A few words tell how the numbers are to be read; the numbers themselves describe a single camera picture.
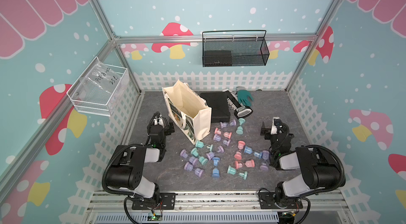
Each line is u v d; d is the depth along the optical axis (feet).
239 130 3.12
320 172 1.45
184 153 2.86
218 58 2.99
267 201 2.43
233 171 2.66
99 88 2.34
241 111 3.54
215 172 2.67
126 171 1.49
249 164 2.75
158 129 2.44
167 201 2.44
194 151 2.87
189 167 2.68
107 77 2.43
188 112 3.46
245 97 3.78
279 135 2.48
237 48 3.08
